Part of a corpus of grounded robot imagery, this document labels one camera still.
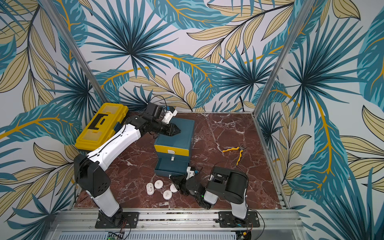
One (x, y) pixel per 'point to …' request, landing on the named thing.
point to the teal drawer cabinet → (184, 140)
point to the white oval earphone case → (150, 188)
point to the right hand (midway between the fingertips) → (168, 177)
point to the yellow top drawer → (172, 150)
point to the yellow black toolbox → (102, 126)
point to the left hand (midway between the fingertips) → (178, 133)
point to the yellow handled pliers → (241, 148)
